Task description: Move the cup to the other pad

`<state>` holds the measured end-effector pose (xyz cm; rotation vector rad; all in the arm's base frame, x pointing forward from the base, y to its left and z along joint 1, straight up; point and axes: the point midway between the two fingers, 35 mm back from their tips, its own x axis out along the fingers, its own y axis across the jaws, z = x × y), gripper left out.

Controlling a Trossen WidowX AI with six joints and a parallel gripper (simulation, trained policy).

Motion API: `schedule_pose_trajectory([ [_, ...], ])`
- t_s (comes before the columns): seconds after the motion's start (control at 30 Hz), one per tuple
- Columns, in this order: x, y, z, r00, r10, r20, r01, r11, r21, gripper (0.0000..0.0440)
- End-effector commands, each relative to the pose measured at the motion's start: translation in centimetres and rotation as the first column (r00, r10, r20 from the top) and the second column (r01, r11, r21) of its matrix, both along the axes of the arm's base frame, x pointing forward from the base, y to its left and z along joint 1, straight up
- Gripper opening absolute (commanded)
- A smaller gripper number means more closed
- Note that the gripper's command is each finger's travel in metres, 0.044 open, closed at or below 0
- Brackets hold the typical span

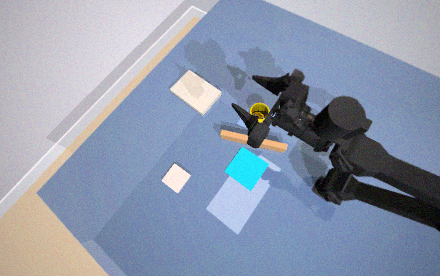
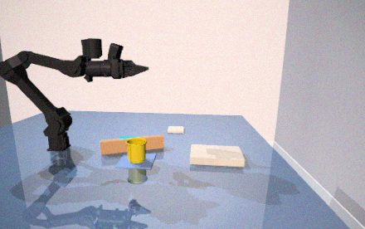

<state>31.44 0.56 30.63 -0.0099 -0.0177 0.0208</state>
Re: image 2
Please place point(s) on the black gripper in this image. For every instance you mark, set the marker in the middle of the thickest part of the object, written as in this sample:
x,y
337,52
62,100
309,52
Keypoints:
x,y
120,69

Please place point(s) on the cream flat rectangular block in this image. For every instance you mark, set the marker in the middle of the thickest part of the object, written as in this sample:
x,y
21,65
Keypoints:
x,y
216,155

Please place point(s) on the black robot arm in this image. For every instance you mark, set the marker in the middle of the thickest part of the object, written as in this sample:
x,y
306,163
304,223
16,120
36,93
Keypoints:
x,y
13,70

